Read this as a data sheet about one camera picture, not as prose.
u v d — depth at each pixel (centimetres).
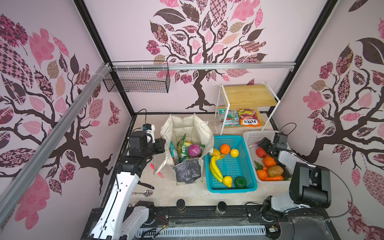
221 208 67
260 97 85
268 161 86
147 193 79
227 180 81
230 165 92
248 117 92
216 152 92
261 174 81
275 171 81
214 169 84
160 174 88
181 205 68
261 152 90
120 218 40
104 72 82
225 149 93
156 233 69
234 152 92
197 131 84
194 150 78
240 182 80
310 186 44
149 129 65
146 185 84
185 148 82
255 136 98
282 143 71
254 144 98
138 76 95
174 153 81
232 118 92
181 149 81
